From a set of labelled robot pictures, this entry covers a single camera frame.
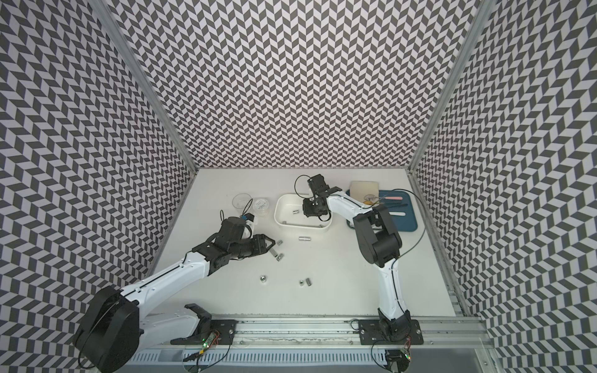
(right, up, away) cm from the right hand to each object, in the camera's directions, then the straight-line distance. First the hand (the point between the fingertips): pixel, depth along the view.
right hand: (307, 213), depth 99 cm
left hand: (-13, -10, -16) cm, 23 cm away
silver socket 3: (-2, -23, -17) cm, 29 cm away
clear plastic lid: (-20, +3, -2) cm, 20 cm away
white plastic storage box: (-9, 0, +3) cm, 9 cm away
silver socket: (-5, 0, +3) cm, 6 cm away
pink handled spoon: (+39, +6, +7) cm, 40 cm away
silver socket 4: (0, -23, -16) cm, 28 cm away
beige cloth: (+24, +10, +8) cm, 27 cm away
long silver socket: (-1, -10, -5) cm, 11 cm away
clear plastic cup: (-29, +5, 0) cm, 30 cm away
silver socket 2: (-11, -16, -10) cm, 22 cm away
